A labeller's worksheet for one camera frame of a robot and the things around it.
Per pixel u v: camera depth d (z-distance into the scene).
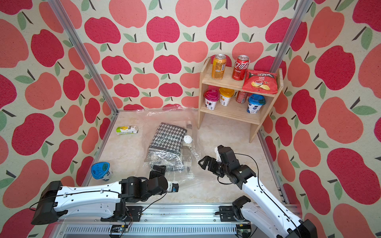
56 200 0.42
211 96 0.86
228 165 0.59
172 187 0.65
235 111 0.93
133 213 0.74
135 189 0.54
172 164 0.80
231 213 0.74
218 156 0.64
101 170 0.80
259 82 0.70
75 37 0.80
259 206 0.48
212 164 0.68
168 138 0.87
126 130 1.04
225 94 0.88
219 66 0.71
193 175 0.78
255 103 0.84
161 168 0.69
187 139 0.89
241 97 0.93
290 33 0.78
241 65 0.70
